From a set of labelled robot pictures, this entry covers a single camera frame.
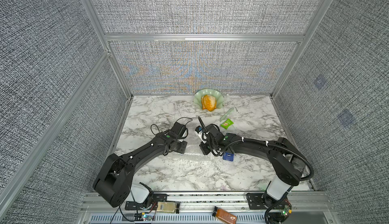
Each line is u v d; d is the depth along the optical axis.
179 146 0.76
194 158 0.84
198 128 0.78
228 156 0.83
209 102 1.03
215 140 0.67
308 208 0.74
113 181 0.42
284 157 0.46
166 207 0.68
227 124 1.02
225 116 1.07
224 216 0.66
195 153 0.84
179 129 0.68
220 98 1.12
